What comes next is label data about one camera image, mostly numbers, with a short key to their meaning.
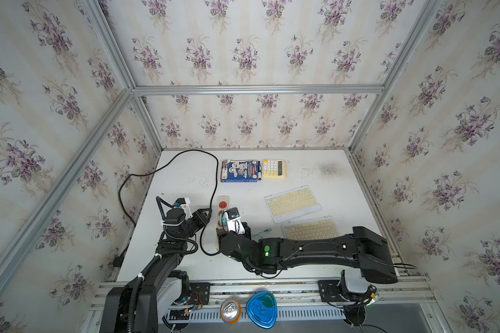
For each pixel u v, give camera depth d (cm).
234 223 62
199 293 72
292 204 98
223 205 94
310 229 90
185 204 78
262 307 63
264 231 88
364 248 48
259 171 108
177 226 65
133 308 39
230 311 61
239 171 107
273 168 108
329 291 73
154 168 114
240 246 51
